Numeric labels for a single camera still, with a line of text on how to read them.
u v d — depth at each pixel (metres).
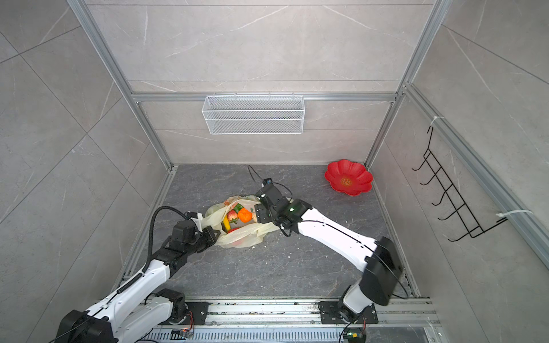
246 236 0.82
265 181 0.68
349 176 1.14
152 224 0.62
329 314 0.73
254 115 1.01
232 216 0.93
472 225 0.59
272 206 0.57
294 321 0.73
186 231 0.65
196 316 0.73
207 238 0.74
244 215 0.93
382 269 0.41
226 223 0.93
